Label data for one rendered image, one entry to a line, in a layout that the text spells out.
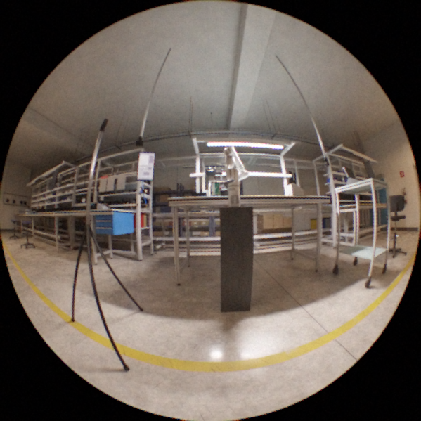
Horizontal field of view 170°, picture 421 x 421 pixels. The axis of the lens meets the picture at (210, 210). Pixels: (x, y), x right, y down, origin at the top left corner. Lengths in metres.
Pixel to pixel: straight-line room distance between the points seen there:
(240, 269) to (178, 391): 0.89
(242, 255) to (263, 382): 0.85
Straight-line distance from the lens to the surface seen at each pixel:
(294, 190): 1.71
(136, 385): 0.88
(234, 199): 1.09
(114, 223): 2.24
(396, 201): 3.10
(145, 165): 2.55
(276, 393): 0.84
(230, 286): 1.12
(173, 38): 3.20
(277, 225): 5.19
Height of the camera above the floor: 0.77
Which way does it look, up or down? 4 degrees up
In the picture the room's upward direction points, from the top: 1 degrees counter-clockwise
